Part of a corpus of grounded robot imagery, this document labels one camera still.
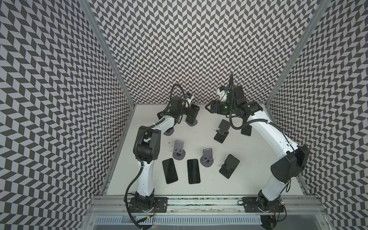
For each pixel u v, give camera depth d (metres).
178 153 0.88
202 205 0.74
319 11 0.69
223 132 0.92
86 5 0.71
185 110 0.86
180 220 0.69
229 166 0.79
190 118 1.02
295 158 0.43
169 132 0.99
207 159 0.83
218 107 0.68
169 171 0.82
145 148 0.55
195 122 1.00
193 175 0.83
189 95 0.85
